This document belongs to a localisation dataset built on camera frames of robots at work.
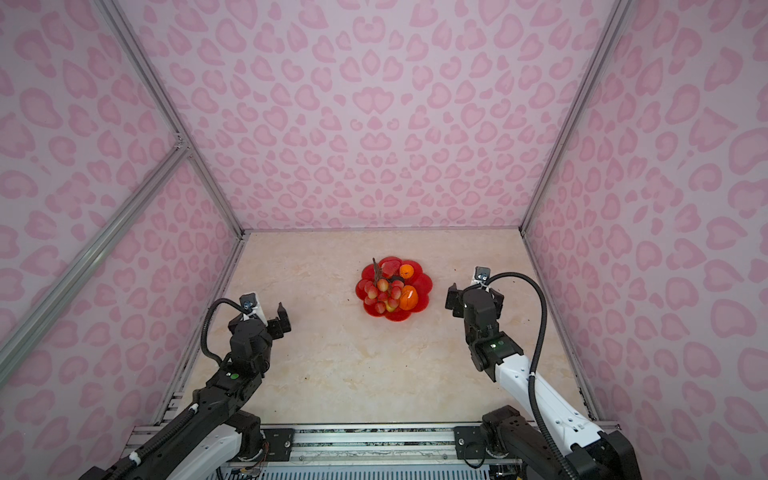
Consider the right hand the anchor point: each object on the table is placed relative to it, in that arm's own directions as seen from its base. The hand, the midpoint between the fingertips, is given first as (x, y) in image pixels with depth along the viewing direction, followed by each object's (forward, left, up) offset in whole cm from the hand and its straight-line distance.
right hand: (473, 287), depth 82 cm
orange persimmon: (+3, +17, -11) cm, 21 cm away
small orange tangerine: (+14, +18, -12) cm, 26 cm away
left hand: (-5, +58, -2) cm, 58 cm away
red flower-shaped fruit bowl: (+14, +23, -10) cm, 29 cm away
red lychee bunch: (+3, +25, -9) cm, 27 cm away
